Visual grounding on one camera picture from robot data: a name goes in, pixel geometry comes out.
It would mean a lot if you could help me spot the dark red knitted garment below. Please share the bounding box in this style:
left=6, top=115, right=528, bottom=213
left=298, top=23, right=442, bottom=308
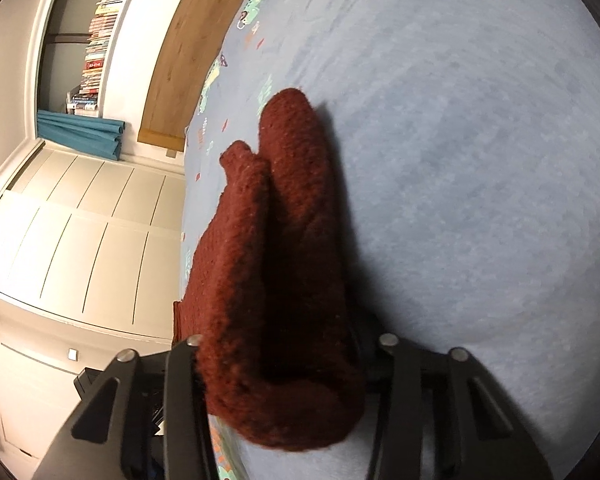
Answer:
left=174, top=88, right=365, bottom=452

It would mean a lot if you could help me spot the white wardrobe with doors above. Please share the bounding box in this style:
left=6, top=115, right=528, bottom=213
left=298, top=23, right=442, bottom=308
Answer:
left=0, top=145, right=185, bottom=477

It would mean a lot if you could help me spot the teal curtain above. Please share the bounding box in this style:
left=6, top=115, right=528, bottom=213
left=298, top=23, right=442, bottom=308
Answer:
left=36, top=110, right=125, bottom=160

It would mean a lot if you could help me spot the row of books on shelf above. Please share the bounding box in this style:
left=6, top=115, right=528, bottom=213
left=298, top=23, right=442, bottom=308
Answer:
left=67, top=0, right=126, bottom=117

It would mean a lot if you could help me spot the wooden bed headboard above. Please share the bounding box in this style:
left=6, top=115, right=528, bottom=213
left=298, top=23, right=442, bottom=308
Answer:
left=137, top=0, right=242, bottom=152

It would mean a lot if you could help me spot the light blue patterned bed blanket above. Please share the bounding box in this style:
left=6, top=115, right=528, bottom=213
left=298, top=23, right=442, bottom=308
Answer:
left=180, top=0, right=600, bottom=479

